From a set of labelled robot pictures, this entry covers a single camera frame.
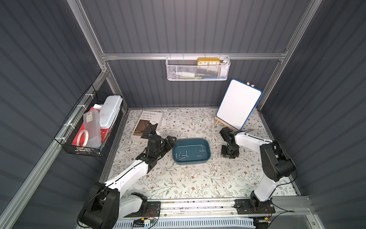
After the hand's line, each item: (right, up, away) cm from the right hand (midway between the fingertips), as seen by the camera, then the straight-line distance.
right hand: (229, 155), depth 92 cm
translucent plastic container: (-75, +21, -23) cm, 81 cm away
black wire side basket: (-81, +35, -14) cm, 89 cm away
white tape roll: (-72, +16, -30) cm, 80 cm away
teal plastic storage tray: (-26, +2, +3) cm, 26 cm away
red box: (-80, +20, -23) cm, 86 cm away
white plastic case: (-69, +28, -19) cm, 77 cm away
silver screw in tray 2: (-35, 0, +1) cm, 35 cm away
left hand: (-35, +11, -8) cm, 38 cm away
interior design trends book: (-59, +25, +16) cm, 66 cm away
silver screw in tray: (-31, -1, -1) cm, 31 cm away
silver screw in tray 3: (-20, 0, +1) cm, 20 cm away
